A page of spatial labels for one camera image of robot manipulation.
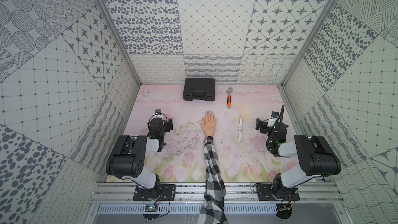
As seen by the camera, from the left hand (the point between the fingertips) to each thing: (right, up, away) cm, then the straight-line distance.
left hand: (165, 119), depth 94 cm
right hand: (+62, -1, +1) cm, 62 cm away
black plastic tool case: (+23, +20, +19) cm, 36 cm away
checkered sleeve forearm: (+29, -32, -26) cm, 50 cm away
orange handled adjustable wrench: (+43, +19, +24) cm, 53 cm away
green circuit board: (-1, -39, -23) cm, 45 cm away
